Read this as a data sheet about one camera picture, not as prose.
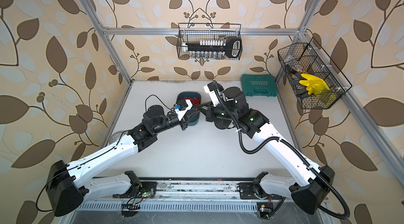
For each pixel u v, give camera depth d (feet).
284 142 1.42
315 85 2.25
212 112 1.89
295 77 2.41
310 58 2.58
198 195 2.42
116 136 2.98
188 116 2.04
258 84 3.69
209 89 1.93
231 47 2.76
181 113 1.92
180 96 3.46
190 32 2.99
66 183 1.29
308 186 1.24
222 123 3.06
